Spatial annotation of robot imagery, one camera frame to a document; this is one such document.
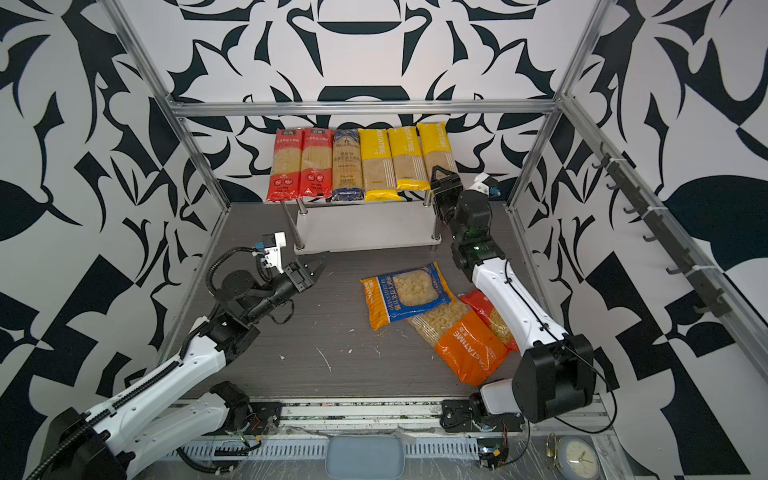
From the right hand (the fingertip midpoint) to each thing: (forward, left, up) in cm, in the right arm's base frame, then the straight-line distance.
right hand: (434, 169), depth 72 cm
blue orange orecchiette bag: (-14, +10, -35) cm, 39 cm away
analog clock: (-54, -29, -37) cm, 71 cm away
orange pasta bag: (-28, -9, -37) cm, 47 cm away
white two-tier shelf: (+9, +20, -32) cm, 39 cm away
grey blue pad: (-53, +17, -39) cm, 68 cm away
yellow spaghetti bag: (+3, +13, -4) cm, 14 cm away
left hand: (-18, +24, -7) cm, 31 cm away
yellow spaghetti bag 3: (+14, -2, -5) cm, 15 cm away
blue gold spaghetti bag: (+5, +21, -3) cm, 22 cm away
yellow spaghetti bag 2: (+10, +5, -4) cm, 12 cm away
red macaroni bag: (-18, -17, -38) cm, 45 cm away
